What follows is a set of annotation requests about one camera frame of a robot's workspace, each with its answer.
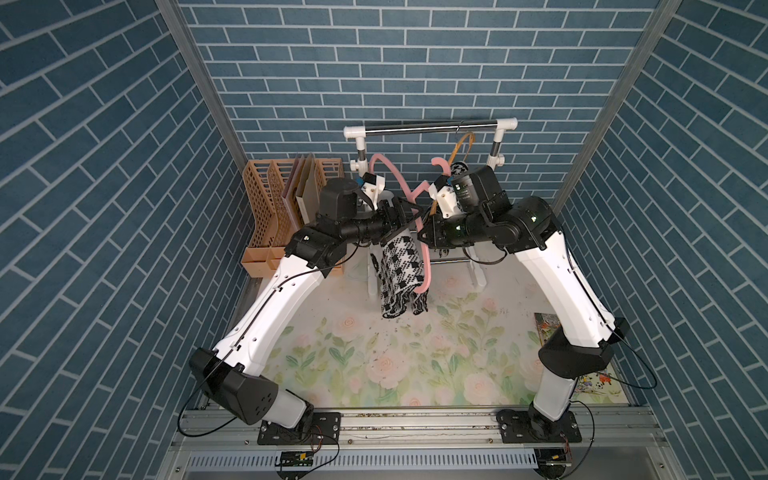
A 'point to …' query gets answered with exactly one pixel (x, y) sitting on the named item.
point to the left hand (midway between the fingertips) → (427, 218)
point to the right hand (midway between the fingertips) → (421, 236)
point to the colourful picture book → (602, 387)
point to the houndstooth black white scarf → (459, 167)
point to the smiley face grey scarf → (400, 271)
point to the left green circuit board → (297, 459)
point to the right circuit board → (552, 462)
